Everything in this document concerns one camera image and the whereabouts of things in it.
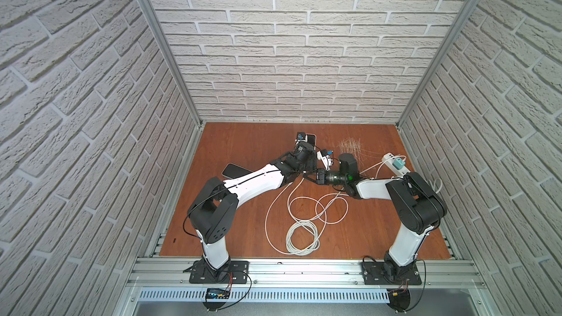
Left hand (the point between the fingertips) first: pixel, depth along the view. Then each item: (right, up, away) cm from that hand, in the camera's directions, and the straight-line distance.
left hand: (307, 151), depth 88 cm
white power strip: (+40, -4, +14) cm, 43 cm away
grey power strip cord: (+57, -17, +7) cm, 60 cm away
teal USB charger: (+42, -6, +7) cm, 43 cm away
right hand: (-3, -12, -2) cm, 12 cm away
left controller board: (-32, -48, -16) cm, 60 cm away
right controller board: (+29, -48, -19) cm, 59 cm away
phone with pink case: (+2, +5, +5) cm, 7 cm away
